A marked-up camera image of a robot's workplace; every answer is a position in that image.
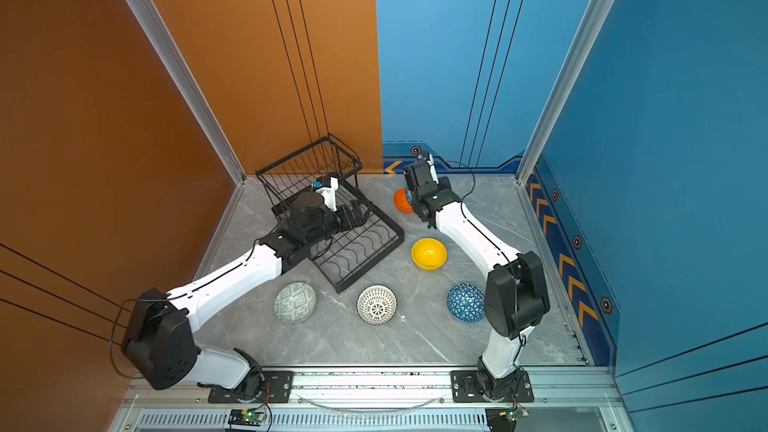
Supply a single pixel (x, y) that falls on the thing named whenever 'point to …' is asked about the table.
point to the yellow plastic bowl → (429, 254)
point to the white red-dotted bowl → (376, 305)
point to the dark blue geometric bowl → (465, 302)
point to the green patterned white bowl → (295, 302)
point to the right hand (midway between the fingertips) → (437, 184)
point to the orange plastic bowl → (401, 201)
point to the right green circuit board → (516, 413)
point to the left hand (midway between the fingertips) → (365, 203)
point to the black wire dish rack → (345, 257)
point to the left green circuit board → (246, 417)
